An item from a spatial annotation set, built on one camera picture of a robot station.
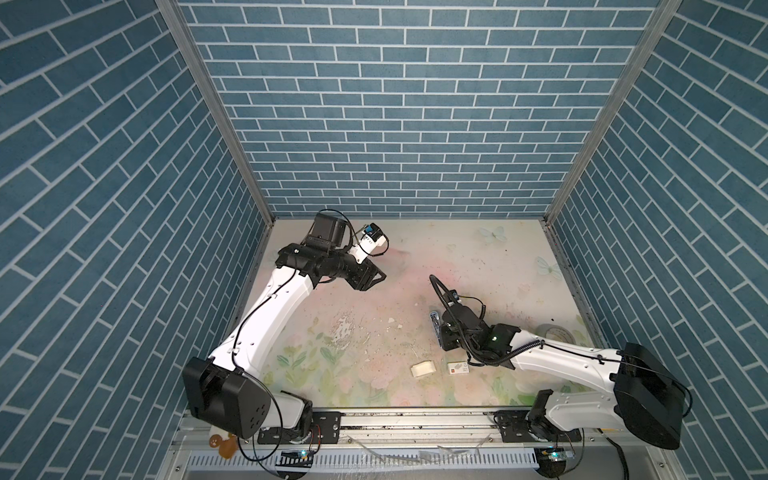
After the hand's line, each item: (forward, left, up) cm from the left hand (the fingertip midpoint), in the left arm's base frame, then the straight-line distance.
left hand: (376, 268), depth 76 cm
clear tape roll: (-9, -54, -22) cm, 59 cm away
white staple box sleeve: (-18, -22, -23) cm, 37 cm away
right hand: (-7, -17, -17) cm, 26 cm away
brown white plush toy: (-35, +36, -24) cm, 55 cm away
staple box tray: (-17, -13, -24) cm, 32 cm away
